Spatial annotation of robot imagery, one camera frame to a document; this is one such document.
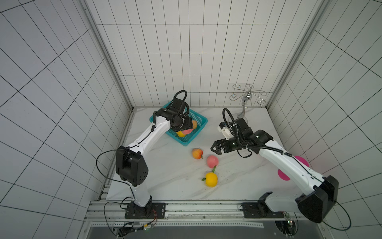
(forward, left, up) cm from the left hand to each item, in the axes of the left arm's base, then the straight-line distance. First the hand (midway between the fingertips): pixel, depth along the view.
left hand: (186, 129), depth 84 cm
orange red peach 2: (-8, -6, -14) cm, 18 cm away
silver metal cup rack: (+19, -37, +9) cm, 43 cm away
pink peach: (-3, -1, +2) cm, 4 cm away
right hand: (-9, -17, +1) cm, 19 cm away
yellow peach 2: (-24, -14, -13) cm, 31 cm away
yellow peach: (+4, +4, -12) cm, 14 cm away
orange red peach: (+15, -5, -14) cm, 21 cm away
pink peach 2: (-14, -15, -13) cm, 24 cm away
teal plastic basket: (+16, -9, -12) cm, 22 cm away
